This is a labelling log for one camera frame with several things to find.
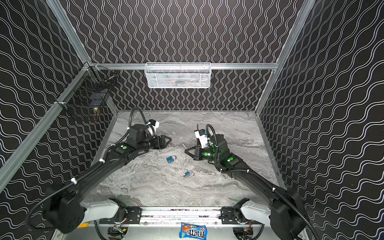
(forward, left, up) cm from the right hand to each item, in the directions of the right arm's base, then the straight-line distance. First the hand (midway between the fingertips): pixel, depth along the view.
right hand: (185, 151), depth 74 cm
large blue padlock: (+6, +11, -19) cm, 23 cm away
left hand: (+6, +8, +1) cm, 10 cm away
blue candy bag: (-31, -4, -19) cm, 36 cm away
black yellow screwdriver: (+32, -5, -20) cm, 38 cm away
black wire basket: (+42, +64, +9) cm, 77 cm away
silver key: (+18, +4, -22) cm, 29 cm away
